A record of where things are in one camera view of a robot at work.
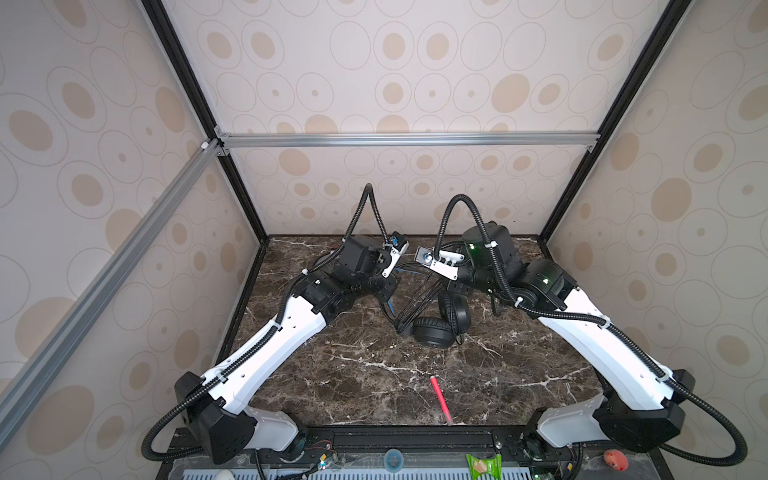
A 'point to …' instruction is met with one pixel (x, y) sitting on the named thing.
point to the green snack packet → (490, 468)
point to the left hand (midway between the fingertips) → (403, 270)
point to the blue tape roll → (394, 460)
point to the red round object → (616, 459)
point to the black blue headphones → (432, 318)
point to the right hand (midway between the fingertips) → (448, 254)
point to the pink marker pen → (442, 399)
